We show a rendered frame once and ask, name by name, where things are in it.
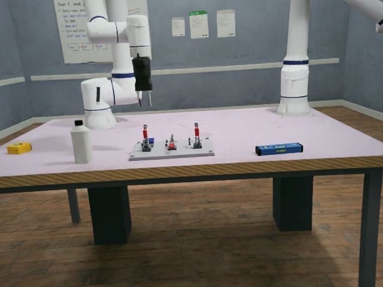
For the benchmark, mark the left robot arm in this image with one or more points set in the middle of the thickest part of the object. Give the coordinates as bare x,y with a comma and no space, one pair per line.
294,75

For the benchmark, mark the toggle clamp with red handle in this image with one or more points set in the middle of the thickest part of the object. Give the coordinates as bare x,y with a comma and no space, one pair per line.
197,145

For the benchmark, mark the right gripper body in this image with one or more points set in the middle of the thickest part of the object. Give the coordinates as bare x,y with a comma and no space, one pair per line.
141,68

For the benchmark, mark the white bottle with black cap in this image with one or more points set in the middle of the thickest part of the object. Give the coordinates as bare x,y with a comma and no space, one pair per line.
81,143

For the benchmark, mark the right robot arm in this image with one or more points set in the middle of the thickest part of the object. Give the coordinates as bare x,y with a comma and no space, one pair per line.
99,93

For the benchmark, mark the blue spirit level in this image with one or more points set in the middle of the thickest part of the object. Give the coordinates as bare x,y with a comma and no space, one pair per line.
284,148

